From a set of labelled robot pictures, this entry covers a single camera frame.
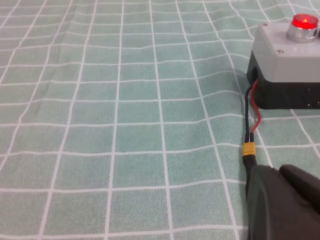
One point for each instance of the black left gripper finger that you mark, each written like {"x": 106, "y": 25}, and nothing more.
{"x": 283, "y": 204}

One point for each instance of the lit red push button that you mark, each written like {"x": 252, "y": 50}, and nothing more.
{"x": 303, "y": 28}

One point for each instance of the cyan checkered tablecloth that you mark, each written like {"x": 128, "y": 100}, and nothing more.
{"x": 125, "y": 119}

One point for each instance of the grey black button switch box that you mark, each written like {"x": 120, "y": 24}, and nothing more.
{"x": 285, "y": 66}

